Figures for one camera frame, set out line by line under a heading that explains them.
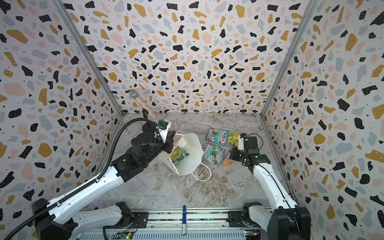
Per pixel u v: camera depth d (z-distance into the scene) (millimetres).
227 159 849
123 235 702
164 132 578
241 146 761
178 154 877
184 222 730
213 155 952
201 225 732
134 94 875
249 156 614
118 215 606
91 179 455
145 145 501
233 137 1036
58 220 386
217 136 1038
